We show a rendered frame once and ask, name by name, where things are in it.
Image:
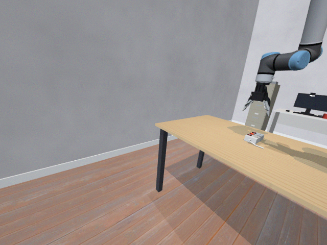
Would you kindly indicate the grey power strip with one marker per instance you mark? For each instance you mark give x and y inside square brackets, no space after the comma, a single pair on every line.
[254,138]

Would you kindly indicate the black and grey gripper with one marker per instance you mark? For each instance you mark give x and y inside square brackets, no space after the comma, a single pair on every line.
[259,96]

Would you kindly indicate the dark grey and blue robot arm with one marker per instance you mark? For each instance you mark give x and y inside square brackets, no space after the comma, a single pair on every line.
[309,48]

